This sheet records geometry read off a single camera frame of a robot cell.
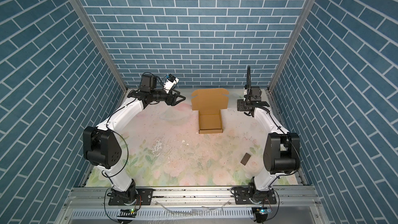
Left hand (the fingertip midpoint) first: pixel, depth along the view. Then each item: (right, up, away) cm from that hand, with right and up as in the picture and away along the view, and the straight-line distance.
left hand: (184, 95), depth 83 cm
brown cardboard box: (+13, -4, +13) cm, 19 cm away
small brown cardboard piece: (+34, -35, +2) cm, 49 cm away
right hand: (+36, -5, +10) cm, 37 cm away
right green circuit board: (+39, -54, -12) cm, 68 cm away
